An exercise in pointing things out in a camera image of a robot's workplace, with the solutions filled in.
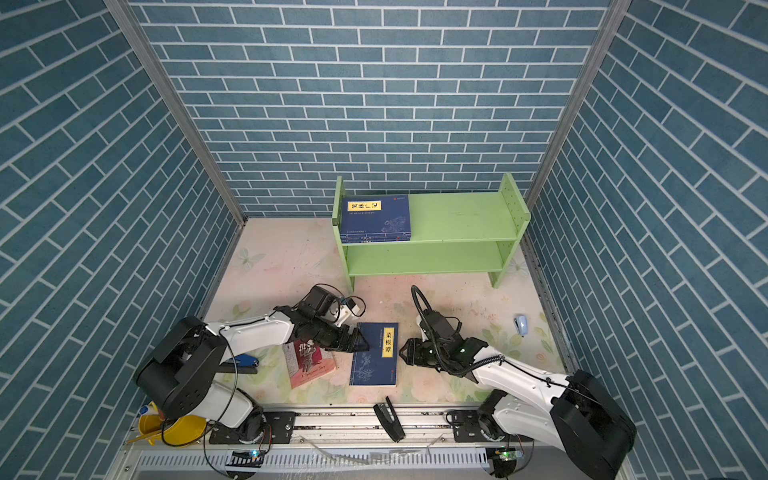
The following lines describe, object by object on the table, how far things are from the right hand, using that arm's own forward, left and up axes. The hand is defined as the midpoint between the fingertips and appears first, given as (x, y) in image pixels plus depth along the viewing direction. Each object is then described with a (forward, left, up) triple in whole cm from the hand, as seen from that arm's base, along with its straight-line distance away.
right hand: (401, 352), depth 83 cm
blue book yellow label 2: (+25, +9, +27) cm, 38 cm away
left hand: (0, +12, 0) cm, 12 cm away
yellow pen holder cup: (-24, +47, +6) cm, 53 cm away
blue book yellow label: (-4, +7, -3) cm, 8 cm away
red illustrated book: (-4, +27, -3) cm, 28 cm away
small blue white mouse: (+12, -36, -2) cm, 38 cm away
